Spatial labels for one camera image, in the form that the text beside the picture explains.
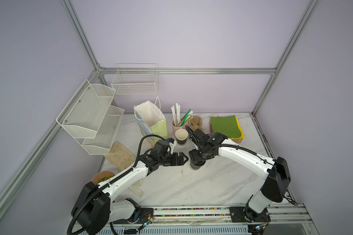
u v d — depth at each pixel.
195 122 1.13
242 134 1.01
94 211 0.40
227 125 1.07
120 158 0.95
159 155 0.63
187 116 0.96
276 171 0.45
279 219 0.74
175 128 1.01
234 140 1.01
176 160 0.70
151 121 1.04
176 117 1.01
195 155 0.71
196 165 0.79
